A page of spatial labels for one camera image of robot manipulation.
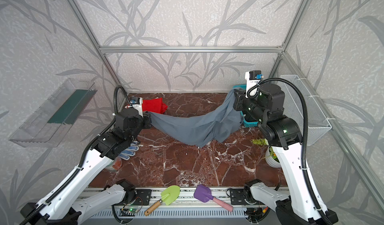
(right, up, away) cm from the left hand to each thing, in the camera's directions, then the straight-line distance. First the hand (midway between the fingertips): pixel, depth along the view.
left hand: (150, 108), depth 71 cm
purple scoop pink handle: (+25, -43, +3) cm, 50 cm away
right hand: (+39, +9, -11) cm, 42 cm away
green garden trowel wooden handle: (+8, -44, +2) cm, 45 cm away
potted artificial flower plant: (+61, -25, +6) cm, 66 cm away
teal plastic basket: (+52, -10, +19) cm, 57 cm away
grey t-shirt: (+26, -12, +5) cm, 29 cm away
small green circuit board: (-8, -49, -1) cm, 50 cm away
